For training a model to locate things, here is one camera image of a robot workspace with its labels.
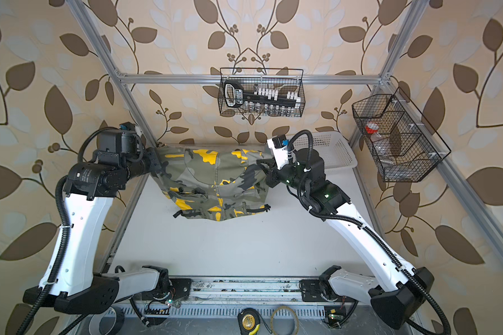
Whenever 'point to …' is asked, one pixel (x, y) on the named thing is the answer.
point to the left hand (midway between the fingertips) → (157, 155)
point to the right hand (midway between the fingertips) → (261, 162)
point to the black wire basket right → (403, 146)
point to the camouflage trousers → (213, 183)
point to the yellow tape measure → (249, 321)
